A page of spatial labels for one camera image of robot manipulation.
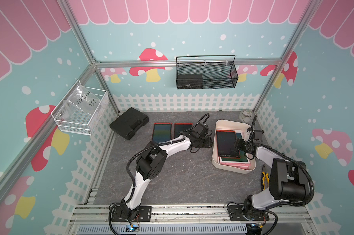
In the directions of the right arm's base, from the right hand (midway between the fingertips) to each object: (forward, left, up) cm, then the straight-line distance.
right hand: (237, 142), depth 96 cm
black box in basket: (+28, +31, +28) cm, 51 cm away
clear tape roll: (+25, -14, -1) cm, 29 cm away
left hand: (-3, +19, +1) cm, 19 cm away
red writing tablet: (+4, +6, -6) cm, 9 cm away
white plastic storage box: (+14, +2, +2) cm, 14 cm away
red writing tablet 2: (+20, +38, -8) cm, 44 cm away
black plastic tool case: (+17, +77, +1) cm, 79 cm away
